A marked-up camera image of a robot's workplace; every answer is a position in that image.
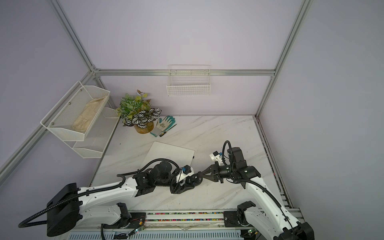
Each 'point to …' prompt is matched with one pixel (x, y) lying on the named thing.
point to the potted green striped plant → (137, 111)
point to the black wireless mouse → (195, 180)
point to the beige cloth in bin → (81, 121)
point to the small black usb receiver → (193, 156)
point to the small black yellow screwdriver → (162, 134)
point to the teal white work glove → (163, 126)
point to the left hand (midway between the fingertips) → (190, 181)
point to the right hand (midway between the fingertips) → (202, 177)
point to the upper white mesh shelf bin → (71, 119)
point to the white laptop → (157, 151)
